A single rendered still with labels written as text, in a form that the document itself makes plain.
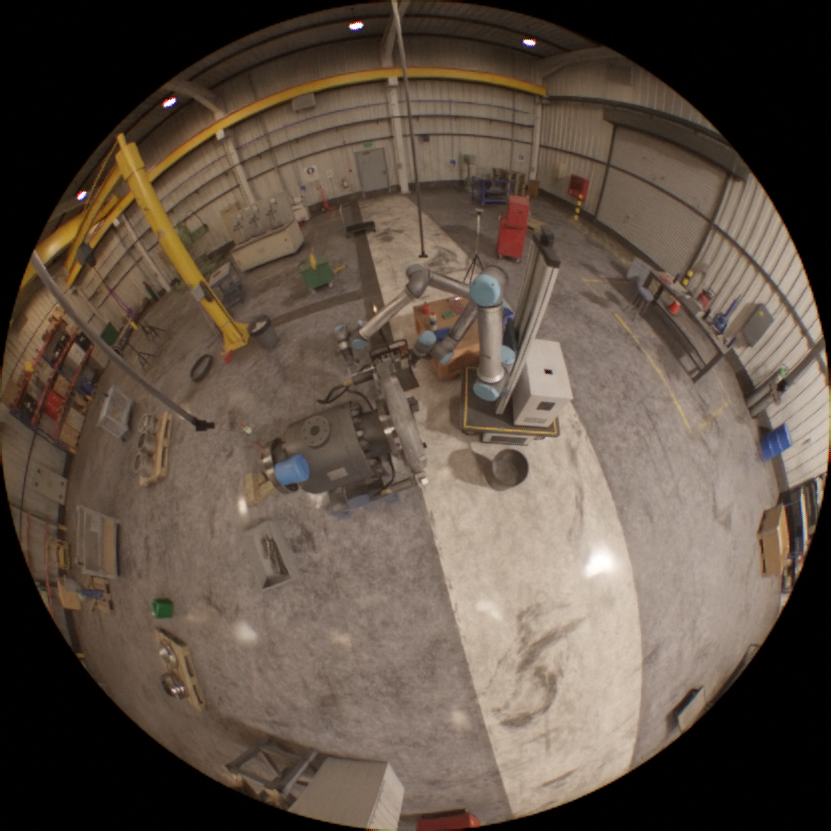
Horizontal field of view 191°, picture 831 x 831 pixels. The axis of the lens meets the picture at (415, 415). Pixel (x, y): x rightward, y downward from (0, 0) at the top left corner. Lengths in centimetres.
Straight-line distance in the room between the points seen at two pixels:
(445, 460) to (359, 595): 150
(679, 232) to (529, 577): 887
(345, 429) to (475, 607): 182
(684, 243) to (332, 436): 912
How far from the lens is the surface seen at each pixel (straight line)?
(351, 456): 161
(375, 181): 1158
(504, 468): 227
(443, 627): 242
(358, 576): 239
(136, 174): 449
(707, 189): 895
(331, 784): 368
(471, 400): 226
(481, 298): 99
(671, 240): 911
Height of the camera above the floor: 225
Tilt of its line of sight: 62 degrees down
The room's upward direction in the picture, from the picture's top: 10 degrees counter-clockwise
